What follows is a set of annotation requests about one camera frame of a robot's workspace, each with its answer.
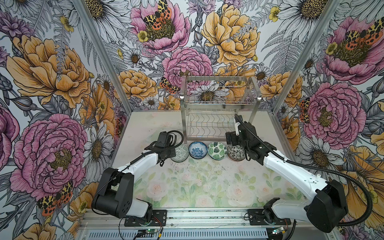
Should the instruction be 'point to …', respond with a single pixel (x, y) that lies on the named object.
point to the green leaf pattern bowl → (217, 150)
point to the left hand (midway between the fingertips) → (170, 155)
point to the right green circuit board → (277, 230)
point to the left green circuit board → (151, 230)
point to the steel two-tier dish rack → (210, 105)
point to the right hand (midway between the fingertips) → (235, 135)
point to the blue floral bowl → (198, 150)
